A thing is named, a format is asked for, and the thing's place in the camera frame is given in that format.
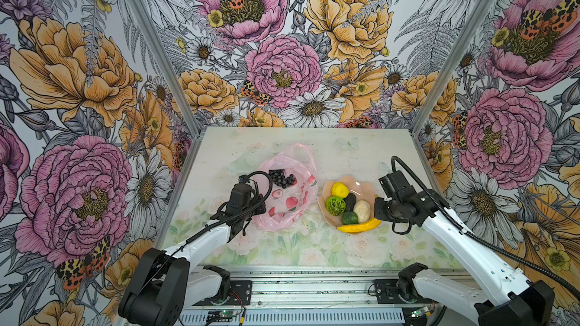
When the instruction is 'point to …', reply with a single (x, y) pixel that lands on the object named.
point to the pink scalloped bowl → (362, 190)
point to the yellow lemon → (339, 189)
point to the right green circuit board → (422, 312)
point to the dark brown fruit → (350, 201)
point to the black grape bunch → (279, 178)
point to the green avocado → (350, 217)
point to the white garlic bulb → (362, 209)
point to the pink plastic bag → (298, 198)
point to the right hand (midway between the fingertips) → (380, 217)
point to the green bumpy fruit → (336, 206)
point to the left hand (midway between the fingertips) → (262, 205)
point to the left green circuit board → (220, 315)
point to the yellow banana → (358, 228)
